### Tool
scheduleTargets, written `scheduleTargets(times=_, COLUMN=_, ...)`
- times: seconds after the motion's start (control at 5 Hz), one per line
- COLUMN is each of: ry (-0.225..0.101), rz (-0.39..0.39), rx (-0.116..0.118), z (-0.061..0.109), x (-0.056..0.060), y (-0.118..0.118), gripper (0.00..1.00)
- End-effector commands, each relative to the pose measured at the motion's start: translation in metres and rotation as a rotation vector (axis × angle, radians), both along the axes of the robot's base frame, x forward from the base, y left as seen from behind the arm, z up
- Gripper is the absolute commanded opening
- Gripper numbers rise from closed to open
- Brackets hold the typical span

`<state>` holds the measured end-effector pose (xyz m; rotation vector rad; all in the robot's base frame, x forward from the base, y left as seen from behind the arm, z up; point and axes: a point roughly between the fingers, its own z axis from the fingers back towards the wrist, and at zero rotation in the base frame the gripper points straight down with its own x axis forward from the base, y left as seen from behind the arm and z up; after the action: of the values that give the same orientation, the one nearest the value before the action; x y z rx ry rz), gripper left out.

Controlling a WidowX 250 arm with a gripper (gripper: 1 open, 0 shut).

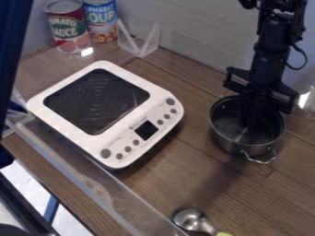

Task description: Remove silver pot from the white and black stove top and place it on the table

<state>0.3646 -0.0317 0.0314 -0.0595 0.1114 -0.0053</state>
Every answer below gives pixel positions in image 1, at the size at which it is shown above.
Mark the blue object at left edge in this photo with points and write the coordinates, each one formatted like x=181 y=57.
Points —
x=15 y=12

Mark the white and black induction stove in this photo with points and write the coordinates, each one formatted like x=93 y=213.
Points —
x=110 y=112

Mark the tomato sauce can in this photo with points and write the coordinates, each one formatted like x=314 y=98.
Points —
x=69 y=25

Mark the clear acrylic corner bracket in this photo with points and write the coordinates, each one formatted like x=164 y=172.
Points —
x=141 y=47

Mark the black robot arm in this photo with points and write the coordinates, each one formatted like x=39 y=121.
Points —
x=281 y=27

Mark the silver measuring spoon yellow handle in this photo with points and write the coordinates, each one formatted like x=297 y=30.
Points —
x=192 y=219

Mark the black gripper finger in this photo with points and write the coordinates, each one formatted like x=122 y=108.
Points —
x=268 y=116
x=250 y=111

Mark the clear acrylic front barrier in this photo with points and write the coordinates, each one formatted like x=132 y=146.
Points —
x=137 y=196

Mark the black and blue table frame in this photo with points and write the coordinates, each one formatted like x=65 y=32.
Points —
x=33 y=221

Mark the alphabet soup can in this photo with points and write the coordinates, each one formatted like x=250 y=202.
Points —
x=102 y=20

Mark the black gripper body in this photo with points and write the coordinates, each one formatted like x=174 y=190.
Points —
x=264 y=78

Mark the silver pot with handles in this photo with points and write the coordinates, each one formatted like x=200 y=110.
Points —
x=250 y=142

